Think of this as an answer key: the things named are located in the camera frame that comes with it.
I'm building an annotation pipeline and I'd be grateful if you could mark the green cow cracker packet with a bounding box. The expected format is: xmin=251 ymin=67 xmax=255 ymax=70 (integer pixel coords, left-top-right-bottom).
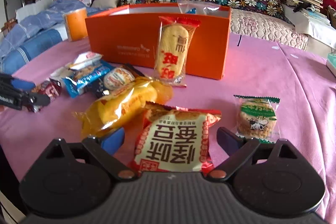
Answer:
xmin=233 ymin=94 xmax=280 ymax=144

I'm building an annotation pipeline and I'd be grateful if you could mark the dark red snack packet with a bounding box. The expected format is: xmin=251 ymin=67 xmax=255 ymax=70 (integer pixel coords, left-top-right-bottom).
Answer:
xmin=29 ymin=78 xmax=63 ymax=113

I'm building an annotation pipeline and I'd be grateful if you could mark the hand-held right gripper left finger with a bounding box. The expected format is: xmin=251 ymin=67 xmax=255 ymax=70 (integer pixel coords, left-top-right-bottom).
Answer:
xmin=39 ymin=127 xmax=137 ymax=181

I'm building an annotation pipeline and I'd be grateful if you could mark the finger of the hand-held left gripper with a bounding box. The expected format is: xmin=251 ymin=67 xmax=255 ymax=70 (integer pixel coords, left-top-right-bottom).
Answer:
xmin=0 ymin=73 xmax=36 ymax=92
xmin=18 ymin=92 xmax=51 ymax=110

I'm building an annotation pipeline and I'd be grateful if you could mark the white cloth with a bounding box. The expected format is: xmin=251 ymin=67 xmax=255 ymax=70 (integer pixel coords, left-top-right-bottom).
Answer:
xmin=283 ymin=5 xmax=336 ymax=39

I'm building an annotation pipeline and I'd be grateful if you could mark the orange cardboard box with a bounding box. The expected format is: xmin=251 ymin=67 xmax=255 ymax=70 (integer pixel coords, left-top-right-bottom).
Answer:
xmin=84 ymin=3 xmax=232 ymax=81

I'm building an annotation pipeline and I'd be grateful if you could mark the small white snack packet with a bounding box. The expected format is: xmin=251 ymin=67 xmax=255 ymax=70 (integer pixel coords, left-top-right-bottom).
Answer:
xmin=51 ymin=67 xmax=72 ymax=81

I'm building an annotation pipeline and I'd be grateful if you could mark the clear plastic snack packet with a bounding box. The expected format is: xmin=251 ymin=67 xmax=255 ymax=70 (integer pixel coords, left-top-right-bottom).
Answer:
xmin=177 ymin=0 xmax=221 ymax=16

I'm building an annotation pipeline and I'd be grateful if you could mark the orange cup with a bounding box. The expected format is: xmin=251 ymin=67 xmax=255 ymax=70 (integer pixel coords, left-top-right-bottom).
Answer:
xmin=63 ymin=7 xmax=89 ymax=42

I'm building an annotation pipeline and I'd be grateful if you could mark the quilted beige sofa cover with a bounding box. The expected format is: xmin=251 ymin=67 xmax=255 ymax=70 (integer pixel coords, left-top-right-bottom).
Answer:
xmin=230 ymin=8 xmax=309 ymax=52

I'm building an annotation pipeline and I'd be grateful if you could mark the teal tissue pack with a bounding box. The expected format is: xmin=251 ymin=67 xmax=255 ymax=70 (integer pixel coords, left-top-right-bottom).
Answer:
xmin=326 ymin=52 xmax=336 ymax=70

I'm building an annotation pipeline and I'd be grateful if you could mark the pink floral tablecloth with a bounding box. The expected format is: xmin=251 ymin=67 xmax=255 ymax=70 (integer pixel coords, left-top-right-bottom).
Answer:
xmin=0 ymin=32 xmax=336 ymax=222

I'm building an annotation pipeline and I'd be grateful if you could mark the red and cream snack packet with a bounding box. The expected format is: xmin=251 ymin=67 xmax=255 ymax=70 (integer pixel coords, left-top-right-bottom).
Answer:
xmin=128 ymin=101 xmax=222 ymax=174

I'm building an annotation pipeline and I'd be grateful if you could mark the blue striped cloth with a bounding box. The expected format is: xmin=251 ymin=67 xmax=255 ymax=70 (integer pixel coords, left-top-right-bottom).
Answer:
xmin=0 ymin=0 xmax=88 ymax=75

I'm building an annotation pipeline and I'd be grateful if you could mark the blue cookie packet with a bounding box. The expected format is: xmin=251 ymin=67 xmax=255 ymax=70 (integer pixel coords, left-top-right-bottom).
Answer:
xmin=62 ymin=61 xmax=116 ymax=98

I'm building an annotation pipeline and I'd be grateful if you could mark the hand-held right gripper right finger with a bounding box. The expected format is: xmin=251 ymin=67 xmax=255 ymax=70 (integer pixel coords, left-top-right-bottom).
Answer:
xmin=207 ymin=126 xmax=303 ymax=180

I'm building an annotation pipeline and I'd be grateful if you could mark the white red snack packet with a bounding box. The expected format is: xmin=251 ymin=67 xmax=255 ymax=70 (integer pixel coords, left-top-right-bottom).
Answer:
xmin=69 ymin=52 xmax=103 ymax=70

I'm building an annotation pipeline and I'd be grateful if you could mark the long rice cracker packet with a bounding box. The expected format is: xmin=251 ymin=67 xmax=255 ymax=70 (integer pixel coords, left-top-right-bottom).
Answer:
xmin=153 ymin=16 xmax=201 ymax=88

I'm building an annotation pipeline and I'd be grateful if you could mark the yellow cake packet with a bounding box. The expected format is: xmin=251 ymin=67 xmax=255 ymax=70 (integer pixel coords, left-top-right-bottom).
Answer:
xmin=73 ymin=76 xmax=174 ymax=136

